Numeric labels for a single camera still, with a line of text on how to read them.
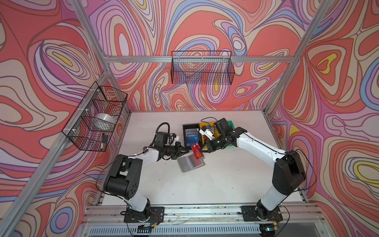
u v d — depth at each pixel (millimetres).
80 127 680
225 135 647
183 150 859
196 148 810
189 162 908
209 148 713
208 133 767
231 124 1040
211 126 757
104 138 729
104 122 704
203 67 959
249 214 731
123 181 456
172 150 786
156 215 728
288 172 448
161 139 739
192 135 1011
